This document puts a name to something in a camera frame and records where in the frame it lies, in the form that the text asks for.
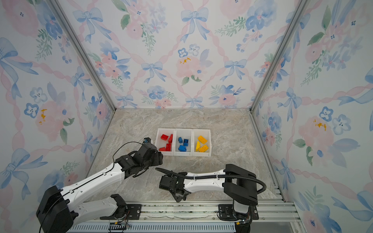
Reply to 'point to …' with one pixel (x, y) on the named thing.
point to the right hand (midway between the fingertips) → (181, 193)
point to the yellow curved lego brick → (197, 146)
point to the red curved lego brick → (170, 139)
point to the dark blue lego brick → (180, 140)
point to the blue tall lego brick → (185, 142)
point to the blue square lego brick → (182, 148)
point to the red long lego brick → (168, 147)
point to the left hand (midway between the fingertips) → (159, 156)
